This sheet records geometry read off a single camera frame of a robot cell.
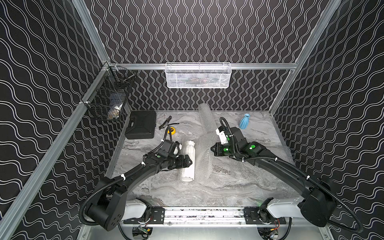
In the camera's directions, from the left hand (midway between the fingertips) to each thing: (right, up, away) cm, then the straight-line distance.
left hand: (187, 161), depth 83 cm
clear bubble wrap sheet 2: (+7, +4, +8) cm, 12 cm away
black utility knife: (-18, +22, +29) cm, 41 cm away
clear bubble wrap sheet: (+62, +3, +14) cm, 63 cm away
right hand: (+13, +8, -4) cm, 16 cm away
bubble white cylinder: (+1, -6, -2) cm, 7 cm away
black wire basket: (-50, +38, +9) cm, 63 cm away
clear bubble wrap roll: (+15, +20, +17) cm, 29 cm away
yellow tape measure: (-11, +16, +23) cm, 30 cm away
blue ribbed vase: (+39, +23, +20) cm, 50 cm away
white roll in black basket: (-44, +36, +9) cm, 57 cm away
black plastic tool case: (-33, +21, +23) cm, 45 cm away
